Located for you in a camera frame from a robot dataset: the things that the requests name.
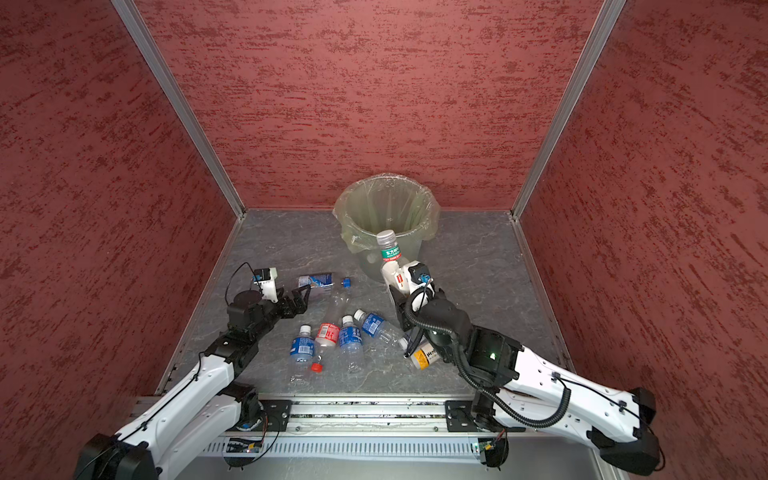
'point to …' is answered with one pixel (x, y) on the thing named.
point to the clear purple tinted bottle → (411, 336)
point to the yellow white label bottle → (423, 357)
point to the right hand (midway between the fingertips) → (398, 291)
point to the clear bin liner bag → (389, 202)
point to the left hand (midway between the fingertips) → (298, 293)
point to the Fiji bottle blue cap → (324, 280)
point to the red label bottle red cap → (329, 328)
